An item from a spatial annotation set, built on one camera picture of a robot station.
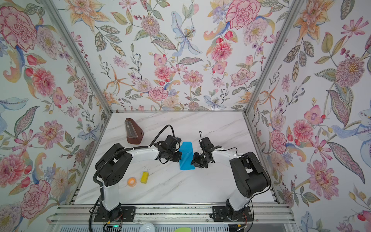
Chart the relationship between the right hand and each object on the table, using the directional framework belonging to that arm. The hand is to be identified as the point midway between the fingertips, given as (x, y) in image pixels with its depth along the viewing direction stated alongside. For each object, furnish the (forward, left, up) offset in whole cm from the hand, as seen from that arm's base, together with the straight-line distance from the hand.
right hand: (191, 162), depth 92 cm
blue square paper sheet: (+3, +3, +1) cm, 4 cm away
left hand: (+2, +5, 0) cm, 6 cm away
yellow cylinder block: (-11, +28, 0) cm, 29 cm away
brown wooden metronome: (+15, +39, +7) cm, 42 cm away
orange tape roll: (-13, +35, 0) cm, 37 cm away
